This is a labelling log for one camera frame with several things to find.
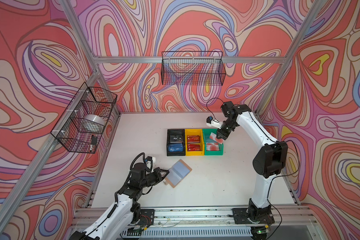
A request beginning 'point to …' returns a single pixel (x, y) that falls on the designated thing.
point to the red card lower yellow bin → (193, 147)
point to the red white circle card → (213, 136)
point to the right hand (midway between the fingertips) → (221, 138)
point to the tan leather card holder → (177, 173)
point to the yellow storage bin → (194, 132)
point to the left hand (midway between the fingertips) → (170, 172)
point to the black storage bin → (175, 132)
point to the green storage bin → (206, 134)
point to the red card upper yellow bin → (193, 139)
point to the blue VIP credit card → (176, 147)
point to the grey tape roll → (95, 118)
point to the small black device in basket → (94, 140)
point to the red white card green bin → (212, 146)
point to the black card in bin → (175, 139)
